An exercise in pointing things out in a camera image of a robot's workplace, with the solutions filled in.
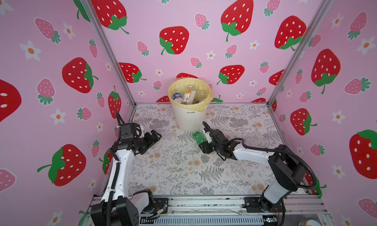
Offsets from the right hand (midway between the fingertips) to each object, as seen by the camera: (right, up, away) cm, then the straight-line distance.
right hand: (201, 143), depth 89 cm
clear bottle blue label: (0, +31, +3) cm, 31 cm away
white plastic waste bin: (-7, +16, -1) cm, 18 cm away
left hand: (-26, +4, -9) cm, 28 cm away
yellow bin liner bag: (-15, +37, +7) cm, 41 cm away
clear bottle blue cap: (-15, +28, +1) cm, 32 cm away
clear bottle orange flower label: (-9, +31, +3) cm, 33 cm away
